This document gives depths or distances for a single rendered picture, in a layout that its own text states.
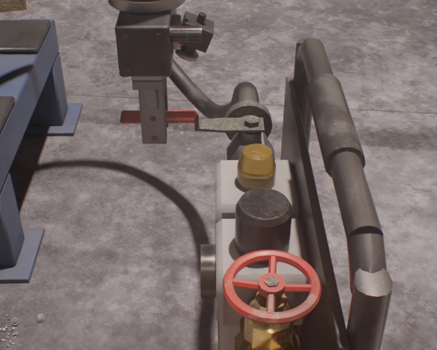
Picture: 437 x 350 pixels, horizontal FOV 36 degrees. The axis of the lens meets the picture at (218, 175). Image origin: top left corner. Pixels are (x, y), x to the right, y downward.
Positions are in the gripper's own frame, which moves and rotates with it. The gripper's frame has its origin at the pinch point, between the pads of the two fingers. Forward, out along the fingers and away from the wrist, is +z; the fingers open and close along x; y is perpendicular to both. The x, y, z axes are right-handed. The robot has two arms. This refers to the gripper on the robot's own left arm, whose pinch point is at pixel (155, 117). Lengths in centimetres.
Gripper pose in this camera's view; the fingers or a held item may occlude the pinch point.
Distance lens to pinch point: 72.8
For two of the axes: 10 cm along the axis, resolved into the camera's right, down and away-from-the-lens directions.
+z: 0.0, 8.1, 5.9
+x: -0.1, -5.9, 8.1
